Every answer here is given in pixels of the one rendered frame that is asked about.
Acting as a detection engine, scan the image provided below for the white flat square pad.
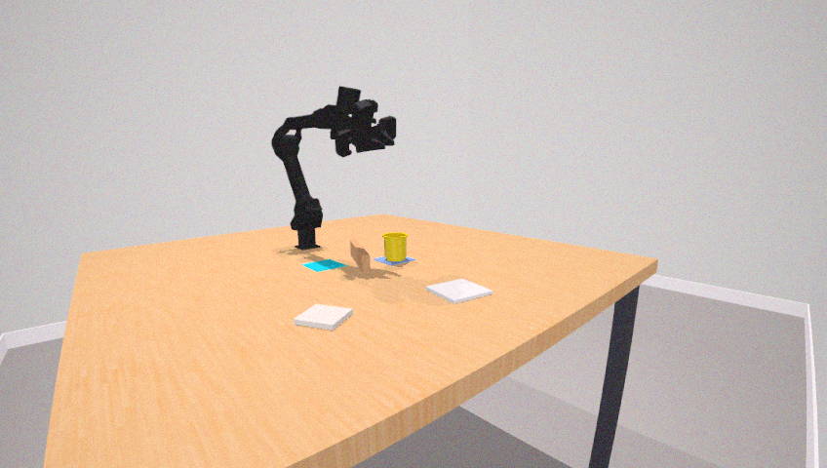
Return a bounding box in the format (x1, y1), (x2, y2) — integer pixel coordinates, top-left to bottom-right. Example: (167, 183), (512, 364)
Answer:
(425, 279), (492, 303)
(294, 304), (353, 331)

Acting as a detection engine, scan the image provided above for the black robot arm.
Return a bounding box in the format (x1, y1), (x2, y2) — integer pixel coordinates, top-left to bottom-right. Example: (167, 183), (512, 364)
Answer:
(272, 86), (378, 251)

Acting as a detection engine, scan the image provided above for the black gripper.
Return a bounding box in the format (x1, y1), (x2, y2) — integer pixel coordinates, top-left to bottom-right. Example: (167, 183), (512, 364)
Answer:
(335, 115), (396, 157)

